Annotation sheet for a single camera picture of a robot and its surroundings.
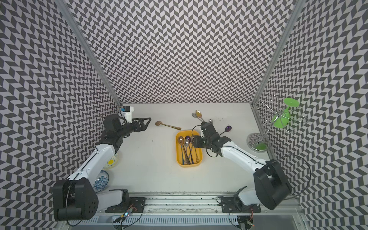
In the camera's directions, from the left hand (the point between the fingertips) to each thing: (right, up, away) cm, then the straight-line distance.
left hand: (145, 120), depth 82 cm
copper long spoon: (+19, -15, +15) cm, 29 cm away
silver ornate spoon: (+23, -17, +14) cm, 32 cm away
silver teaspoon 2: (+40, -1, +23) cm, 46 cm away
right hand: (+29, -14, +3) cm, 32 cm away
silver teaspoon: (+29, +3, +30) cm, 42 cm away
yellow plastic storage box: (+31, -21, +12) cm, 39 cm away
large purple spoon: (+52, -7, +19) cm, 56 cm away
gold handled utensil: (+2, -3, +26) cm, 27 cm away
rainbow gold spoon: (+32, +3, +31) cm, 45 cm away
